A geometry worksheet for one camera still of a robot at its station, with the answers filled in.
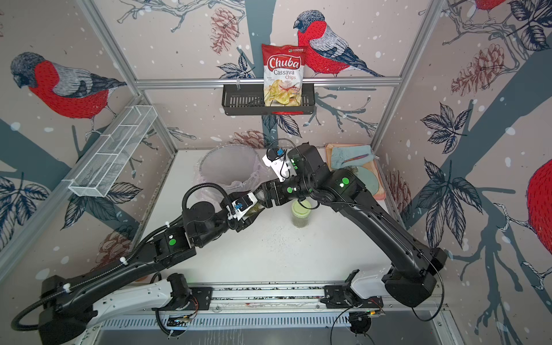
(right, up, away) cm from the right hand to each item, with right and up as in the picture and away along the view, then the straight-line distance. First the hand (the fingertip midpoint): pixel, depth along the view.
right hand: (259, 193), depth 60 cm
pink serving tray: (+56, +8, +53) cm, 78 cm away
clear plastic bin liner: (-14, +7, +27) cm, 32 cm away
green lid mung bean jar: (+14, -11, +21) cm, 27 cm away
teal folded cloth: (+46, +14, +54) cm, 72 cm away
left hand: (-1, -1, +4) cm, 5 cm away
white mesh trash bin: (-13, +7, +27) cm, 31 cm away
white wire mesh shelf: (-57, +14, +17) cm, 61 cm away
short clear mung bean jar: (-1, -5, +2) cm, 5 cm away
